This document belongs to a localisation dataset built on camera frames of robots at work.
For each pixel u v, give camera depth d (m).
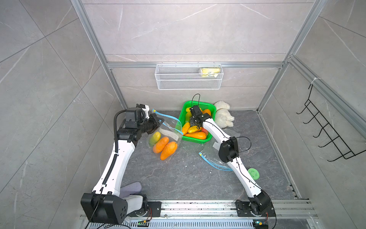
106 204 0.38
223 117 1.01
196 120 0.83
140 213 0.68
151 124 0.64
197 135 0.94
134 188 0.78
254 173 0.82
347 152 0.58
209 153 0.93
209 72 0.84
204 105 1.15
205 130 0.82
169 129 0.76
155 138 0.91
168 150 0.86
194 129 0.99
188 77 1.01
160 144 0.89
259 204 0.64
